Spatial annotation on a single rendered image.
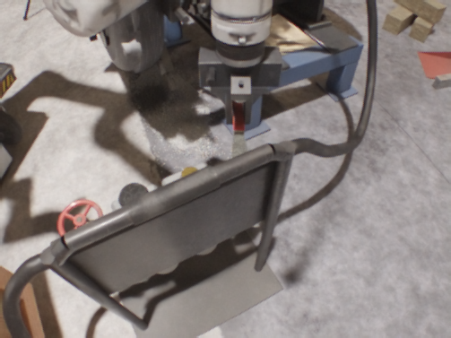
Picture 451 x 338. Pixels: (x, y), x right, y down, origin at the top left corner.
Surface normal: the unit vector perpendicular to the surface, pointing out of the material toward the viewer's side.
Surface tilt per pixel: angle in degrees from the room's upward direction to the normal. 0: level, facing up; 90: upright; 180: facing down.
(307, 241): 0
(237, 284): 0
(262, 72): 90
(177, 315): 0
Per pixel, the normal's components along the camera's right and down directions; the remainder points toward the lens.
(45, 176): 0.00, -0.58
